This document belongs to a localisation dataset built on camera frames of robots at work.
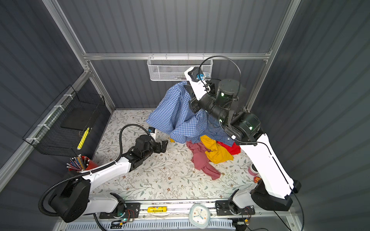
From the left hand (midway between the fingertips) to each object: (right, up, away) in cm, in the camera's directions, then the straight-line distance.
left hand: (161, 140), depth 87 cm
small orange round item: (+56, -22, -4) cm, 61 cm away
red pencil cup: (-42, -11, -10) cm, 45 cm away
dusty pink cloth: (+24, -13, +2) cm, 28 cm away
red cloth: (+47, -7, +6) cm, 48 cm away
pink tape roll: (+54, -17, -4) cm, 57 cm away
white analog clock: (+22, -35, -17) cm, 45 cm away
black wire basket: (-47, +7, -15) cm, 50 cm away
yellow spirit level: (+1, -34, -14) cm, 37 cm away
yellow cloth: (+35, -9, +3) cm, 37 cm away
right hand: (+16, +24, -37) cm, 47 cm away
